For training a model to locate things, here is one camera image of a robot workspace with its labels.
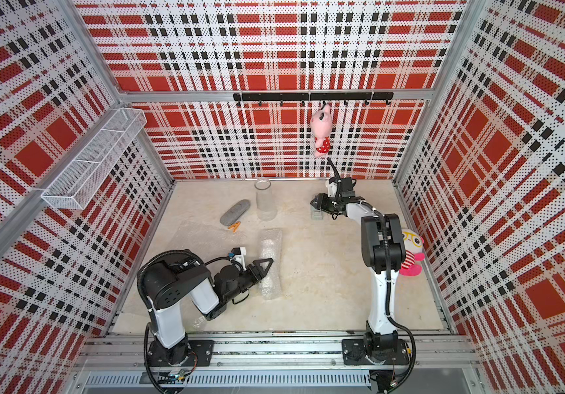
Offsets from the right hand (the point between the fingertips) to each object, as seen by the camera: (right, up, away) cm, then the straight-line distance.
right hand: (318, 201), depth 103 cm
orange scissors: (-36, -11, +1) cm, 38 cm away
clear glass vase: (-22, -3, +2) cm, 23 cm away
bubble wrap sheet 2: (-46, -16, -4) cm, 49 cm away
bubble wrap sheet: (-19, -18, -13) cm, 29 cm away
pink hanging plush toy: (0, +29, -12) cm, 31 cm away
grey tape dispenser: (0, -6, +4) cm, 7 cm away
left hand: (-18, -23, -13) cm, 32 cm away
